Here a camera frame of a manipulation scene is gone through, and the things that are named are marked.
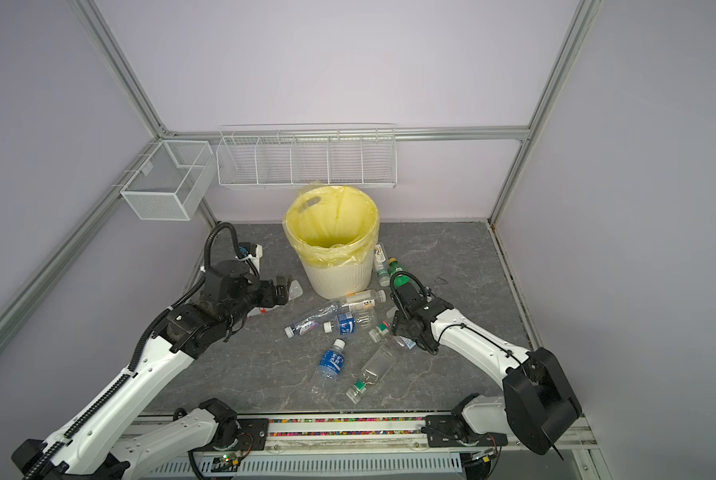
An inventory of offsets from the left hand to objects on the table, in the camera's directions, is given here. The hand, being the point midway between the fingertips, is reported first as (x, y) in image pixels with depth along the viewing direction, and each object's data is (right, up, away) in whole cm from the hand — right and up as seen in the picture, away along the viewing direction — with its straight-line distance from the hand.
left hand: (273, 281), depth 73 cm
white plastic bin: (+14, -2, +16) cm, 21 cm away
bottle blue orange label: (+35, -18, +10) cm, 40 cm away
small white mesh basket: (-43, +31, +27) cm, 60 cm away
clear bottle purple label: (+5, -14, +16) cm, 22 cm away
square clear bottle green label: (+25, -25, +7) cm, 36 cm away
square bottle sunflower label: (+27, -17, +15) cm, 35 cm away
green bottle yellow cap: (+33, +2, +31) cm, 45 cm away
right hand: (+35, -16, +13) cm, 41 cm away
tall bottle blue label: (+13, -24, +6) cm, 28 cm away
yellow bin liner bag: (+11, +16, +29) cm, 34 cm away
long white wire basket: (0, +39, +25) cm, 46 cm away
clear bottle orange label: (+22, -8, +25) cm, 34 cm away
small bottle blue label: (+17, -14, +14) cm, 26 cm away
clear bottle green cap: (+27, +5, +30) cm, 40 cm away
